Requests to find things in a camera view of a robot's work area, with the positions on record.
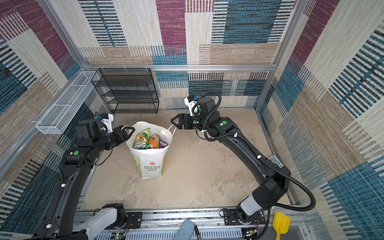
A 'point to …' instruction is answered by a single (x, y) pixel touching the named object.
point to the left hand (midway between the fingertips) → (131, 128)
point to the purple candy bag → (162, 144)
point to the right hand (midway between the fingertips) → (178, 123)
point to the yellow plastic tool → (281, 224)
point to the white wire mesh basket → (55, 121)
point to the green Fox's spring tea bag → (142, 140)
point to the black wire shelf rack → (128, 90)
